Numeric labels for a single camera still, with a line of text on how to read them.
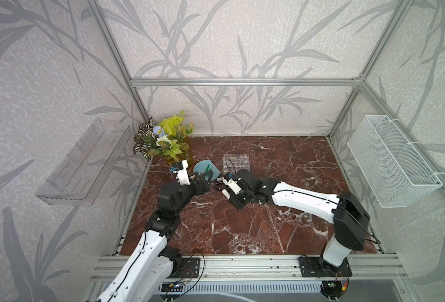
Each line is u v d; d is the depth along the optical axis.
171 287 0.71
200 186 0.65
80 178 0.68
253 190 0.63
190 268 0.72
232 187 0.72
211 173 1.00
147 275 0.56
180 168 0.64
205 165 1.05
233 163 1.05
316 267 0.74
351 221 0.43
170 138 0.90
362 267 0.75
